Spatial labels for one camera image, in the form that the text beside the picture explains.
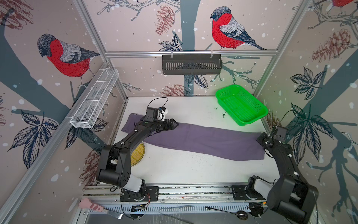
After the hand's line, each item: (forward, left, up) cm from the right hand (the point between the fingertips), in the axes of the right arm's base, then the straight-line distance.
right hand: (262, 136), depth 86 cm
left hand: (+5, +55, +6) cm, 56 cm away
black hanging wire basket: (+49, +45, +20) cm, 70 cm away
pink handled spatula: (-38, +98, -5) cm, 105 cm away
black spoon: (-40, +20, -8) cm, 45 cm away
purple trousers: (-1, +30, -7) cm, 30 cm away
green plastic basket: (+33, +2, -9) cm, 34 cm away
